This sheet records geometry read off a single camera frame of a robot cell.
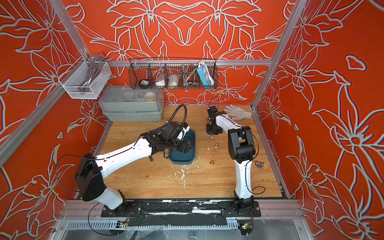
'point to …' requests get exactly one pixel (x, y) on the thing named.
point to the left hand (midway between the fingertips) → (190, 143)
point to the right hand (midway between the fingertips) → (209, 131)
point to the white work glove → (237, 113)
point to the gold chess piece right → (212, 163)
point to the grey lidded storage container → (128, 103)
